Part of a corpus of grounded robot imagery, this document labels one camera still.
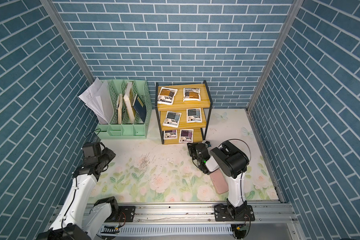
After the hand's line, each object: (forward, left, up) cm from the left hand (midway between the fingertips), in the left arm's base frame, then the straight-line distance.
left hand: (115, 150), depth 82 cm
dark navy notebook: (+37, -6, -2) cm, 38 cm away
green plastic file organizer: (+23, -6, -12) cm, 27 cm away
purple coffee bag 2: (+17, -40, -10) cm, 45 cm away
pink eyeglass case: (-12, -59, -14) cm, 62 cm away
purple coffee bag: (+18, -29, -10) cm, 35 cm away
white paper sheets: (+27, +13, +15) cm, 33 cm away
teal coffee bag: (+19, -31, +6) cm, 37 cm away
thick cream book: (+28, -3, +10) cm, 30 cm away
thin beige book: (+27, +3, +8) cm, 28 cm away
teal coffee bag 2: (+23, -45, +6) cm, 50 cm away
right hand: (+10, -41, -9) cm, 43 cm away
